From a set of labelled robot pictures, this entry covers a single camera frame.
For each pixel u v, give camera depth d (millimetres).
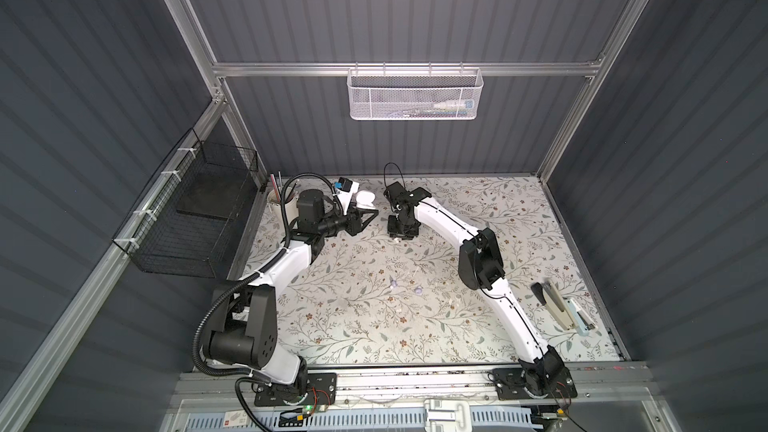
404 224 889
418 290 905
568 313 832
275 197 1020
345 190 740
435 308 867
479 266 654
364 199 812
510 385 725
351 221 756
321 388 722
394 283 914
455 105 905
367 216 805
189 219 754
